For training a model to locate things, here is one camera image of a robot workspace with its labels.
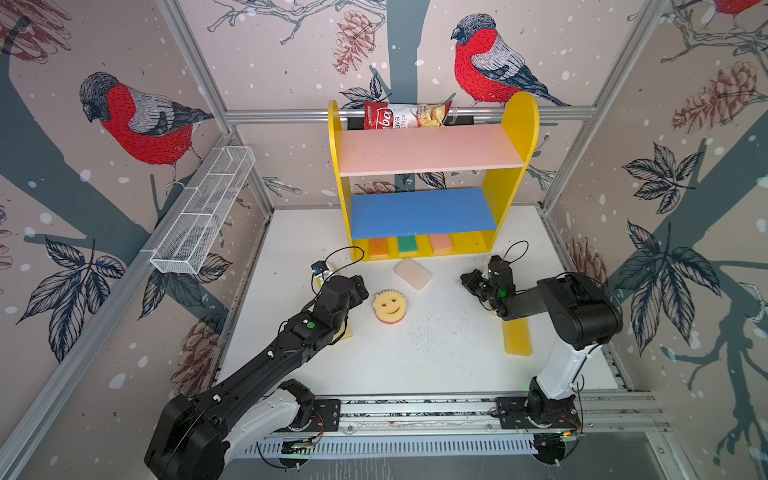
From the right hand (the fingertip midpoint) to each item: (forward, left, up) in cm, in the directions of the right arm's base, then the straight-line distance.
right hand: (457, 279), depth 99 cm
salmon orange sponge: (+14, +5, +2) cm, 15 cm away
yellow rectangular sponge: (-20, -15, +1) cm, 25 cm away
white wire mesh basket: (-2, +73, +34) cm, 80 cm away
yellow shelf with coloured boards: (+40, +8, +10) cm, 42 cm away
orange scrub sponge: (+9, +27, +4) cm, 29 cm away
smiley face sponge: (-12, +22, +3) cm, 26 cm away
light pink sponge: (+2, +15, +1) cm, 15 cm away
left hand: (-12, +32, +16) cm, 38 cm away
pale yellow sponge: (-21, +34, +1) cm, 40 cm away
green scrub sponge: (+13, +17, +3) cm, 22 cm away
